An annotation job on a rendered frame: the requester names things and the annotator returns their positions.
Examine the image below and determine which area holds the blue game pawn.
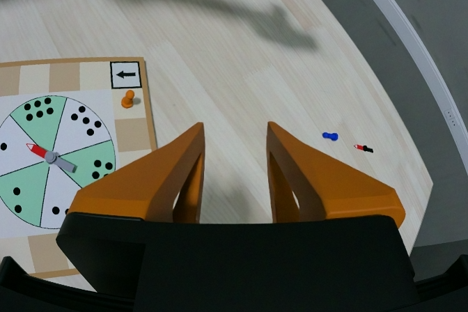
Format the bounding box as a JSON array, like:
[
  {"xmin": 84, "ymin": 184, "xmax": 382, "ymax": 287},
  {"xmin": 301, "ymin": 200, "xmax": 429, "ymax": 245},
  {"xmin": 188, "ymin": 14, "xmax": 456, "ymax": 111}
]
[{"xmin": 323, "ymin": 132, "xmax": 338, "ymax": 141}]

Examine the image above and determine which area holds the printed game board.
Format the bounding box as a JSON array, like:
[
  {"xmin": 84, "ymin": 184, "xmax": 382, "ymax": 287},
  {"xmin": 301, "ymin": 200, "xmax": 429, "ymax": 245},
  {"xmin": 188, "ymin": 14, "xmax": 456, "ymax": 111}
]
[{"xmin": 0, "ymin": 57, "xmax": 157, "ymax": 279}]

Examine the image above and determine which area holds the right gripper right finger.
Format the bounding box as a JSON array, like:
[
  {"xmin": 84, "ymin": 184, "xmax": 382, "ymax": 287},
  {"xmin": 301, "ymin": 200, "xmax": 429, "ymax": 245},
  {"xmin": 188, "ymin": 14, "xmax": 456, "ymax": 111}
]
[{"xmin": 266, "ymin": 121, "xmax": 406, "ymax": 229}]

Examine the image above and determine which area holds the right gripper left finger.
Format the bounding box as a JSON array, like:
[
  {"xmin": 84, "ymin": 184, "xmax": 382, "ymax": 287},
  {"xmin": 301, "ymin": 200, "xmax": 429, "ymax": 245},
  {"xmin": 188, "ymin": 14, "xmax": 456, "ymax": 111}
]
[{"xmin": 67, "ymin": 122, "xmax": 205, "ymax": 224}]

